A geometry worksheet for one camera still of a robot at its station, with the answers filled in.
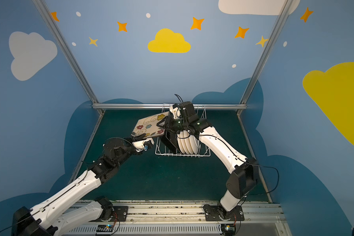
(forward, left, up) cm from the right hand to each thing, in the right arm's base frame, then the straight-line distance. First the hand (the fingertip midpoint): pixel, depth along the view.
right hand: (159, 124), depth 73 cm
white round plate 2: (+1, -13, -16) cm, 21 cm away
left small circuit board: (-42, +26, -33) cm, 59 cm away
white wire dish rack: (+1, -25, -26) cm, 36 cm away
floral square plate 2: (-2, -2, -16) cm, 17 cm away
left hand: (-3, +10, -2) cm, 10 cm away
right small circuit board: (-39, -37, -34) cm, 63 cm away
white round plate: (0, -10, -17) cm, 20 cm away
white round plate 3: (+2, -20, -19) cm, 27 cm away
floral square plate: (+3, +7, -5) cm, 9 cm away
